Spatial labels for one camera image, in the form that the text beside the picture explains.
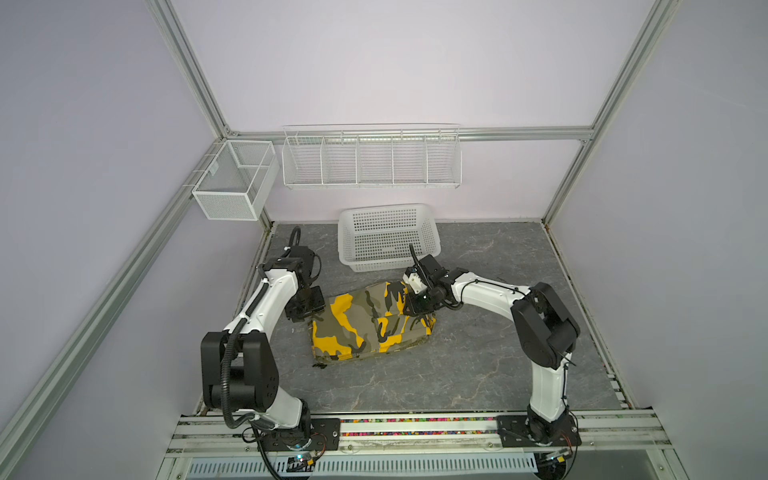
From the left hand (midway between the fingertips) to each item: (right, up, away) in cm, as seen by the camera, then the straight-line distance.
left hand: (315, 316), depth 84 cm
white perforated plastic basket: (+16, +24, +32) cm, 43 cm away
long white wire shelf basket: (+17, +50, +14) cm, 55 cm away
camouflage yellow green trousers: (+14, -3, +6) cm, 15 cm away
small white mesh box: (-31, +43, +18) cm, 56 cm away
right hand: (+27, -1, +9) cm, 28 cm away
